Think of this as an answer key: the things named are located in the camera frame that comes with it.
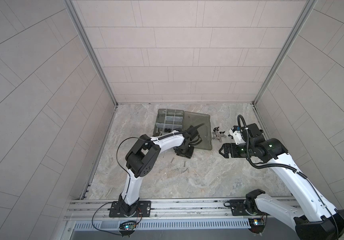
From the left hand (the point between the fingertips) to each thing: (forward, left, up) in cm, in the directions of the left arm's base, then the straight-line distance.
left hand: (192, 155), depth 90 cm
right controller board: (-34, -29, +1) cm, 45 cm away
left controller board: (-35, +30, +5) cm, 46 cm away
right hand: (-5, -15, +17) cm, 24 cm away
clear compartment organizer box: (+25, +16, +2) cm, 30 cm away
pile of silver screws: (-9, +9, 0) cm, 12 cm away
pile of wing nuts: (+14, -17, +1) cm, 22 cm away
